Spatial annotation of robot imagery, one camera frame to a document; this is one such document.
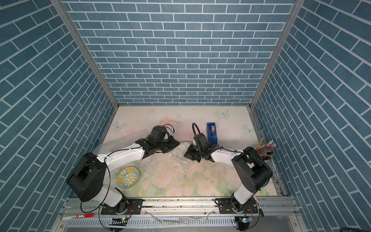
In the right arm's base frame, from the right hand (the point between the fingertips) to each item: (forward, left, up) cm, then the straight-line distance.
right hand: (184, 155), depth 88 cm
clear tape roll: (+19, -17, +3) cm, 26 cm away
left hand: (+3, 0, +6) cm, 7 cm away
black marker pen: (-26, -42, -5) cm, 50 cm away
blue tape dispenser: (+17, -17, +1) cm, 24 cm away
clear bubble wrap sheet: (-6, +19, -5) cm, 20 cm away
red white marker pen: (-35, +49, -3) cm, 60 cm away
